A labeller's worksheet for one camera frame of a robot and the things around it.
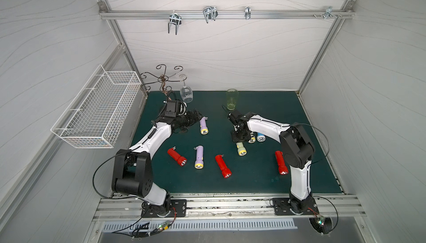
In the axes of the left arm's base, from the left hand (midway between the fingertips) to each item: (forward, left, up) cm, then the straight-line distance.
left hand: (199, 118), depth 87 cm
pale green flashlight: (-12, -23, -12) cm, 29 cm away
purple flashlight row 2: (-19, -1, -12) cm, 22 cm away
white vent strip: (-46, +18, -16) cm, 52 cm away
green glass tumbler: (+20, -19, -5) cm, 28 cm away
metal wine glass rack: (+13, +19, +16) cm, 28 cm away
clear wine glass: (+13, +8, +7) cm, 16 cm away
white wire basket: (-10, +41, +16) cm, 45 cm away
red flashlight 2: (-23, -15, -12) cm, 30 cm away
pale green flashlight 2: (-5, -30, -12) cm, 33 cm away
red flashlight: (-18, +9, -12) cm, 23 cm away
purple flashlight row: (+1, -2, -13) cm, 13 cm away
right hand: (-4, -21, -14) cm, 26 cm away
